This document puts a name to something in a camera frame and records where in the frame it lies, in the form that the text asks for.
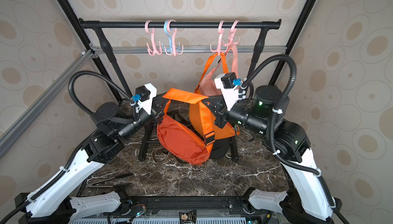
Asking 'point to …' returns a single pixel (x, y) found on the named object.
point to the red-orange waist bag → (178, 141)
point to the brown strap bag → (152, 157)
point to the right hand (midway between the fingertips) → (210, 96)
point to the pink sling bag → (208, 86)
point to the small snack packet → (190, 216)
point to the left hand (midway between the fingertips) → (172, 92)
